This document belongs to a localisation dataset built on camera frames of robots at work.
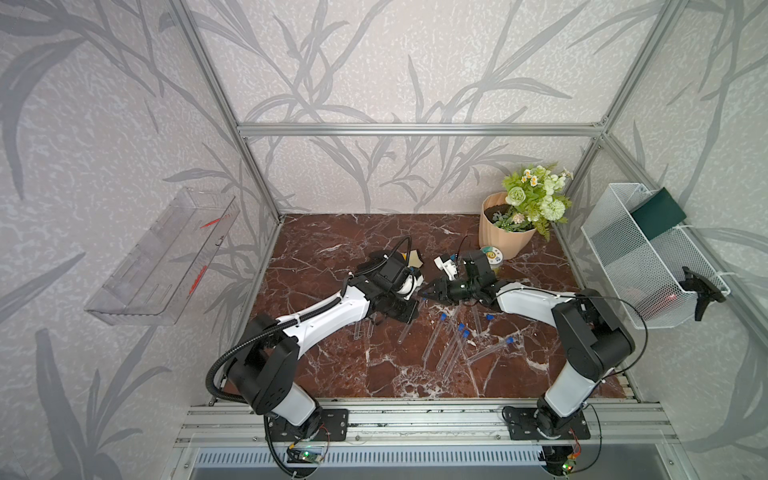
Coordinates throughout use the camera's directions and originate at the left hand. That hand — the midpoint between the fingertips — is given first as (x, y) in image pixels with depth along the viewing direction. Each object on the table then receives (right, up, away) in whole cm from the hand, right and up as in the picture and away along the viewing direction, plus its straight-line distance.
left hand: (417, 315), depth 83 cm
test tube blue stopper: (-14, -6, +7) cm, 17 cm away
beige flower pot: (+28, +26, +11) cm, 40 cm away
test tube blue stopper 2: (+1, +2, +2) cm, 3 cm away
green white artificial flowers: (+35, +34, +6) cm, 49 cm away
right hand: (+1, +5, +3) cm, 6 cm away
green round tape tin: (+26, +16, +16) cm, 35 cm away
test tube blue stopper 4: (+10, -10, +4) cm, 15 cm away
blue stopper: (+23, -3, +10) cm, 25 cm away
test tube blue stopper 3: (+5, -8, +6) cm, 11 cm away
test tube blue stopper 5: (+10, -13, +1) cm, 17 cm away
